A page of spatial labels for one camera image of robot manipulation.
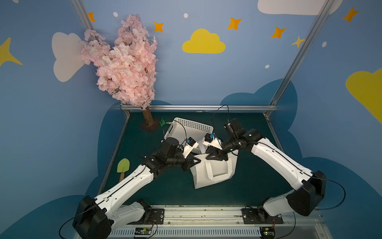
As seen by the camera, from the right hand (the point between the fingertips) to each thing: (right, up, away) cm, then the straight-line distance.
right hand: (209, 152), depth 74 cm
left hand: (-5, -3, -1) cm, 6 cm away
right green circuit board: (+29, -40, -1) cm, 50 cm away
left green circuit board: (-33, -39, -2) cm, 51 cm away
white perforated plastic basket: (-17, +11, +38) cm, 43 cm away
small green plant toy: (-32, +16, +40) cm, 54 cm away
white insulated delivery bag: (-1, -9, -2) cm, 10 cm away
